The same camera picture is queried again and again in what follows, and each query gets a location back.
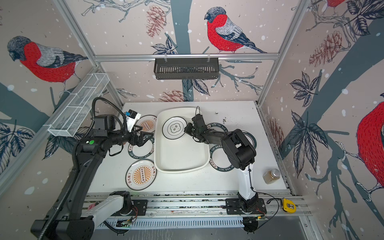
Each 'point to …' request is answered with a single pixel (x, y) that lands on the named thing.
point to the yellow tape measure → (288, 206)
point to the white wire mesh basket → (69, 120)
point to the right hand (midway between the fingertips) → (183, 129)
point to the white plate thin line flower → (173, 127)
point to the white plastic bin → (178, 155)
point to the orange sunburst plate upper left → (148, 122)
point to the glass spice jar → (271, 176)
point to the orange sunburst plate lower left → (141, 174)
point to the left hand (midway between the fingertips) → (145, 130)
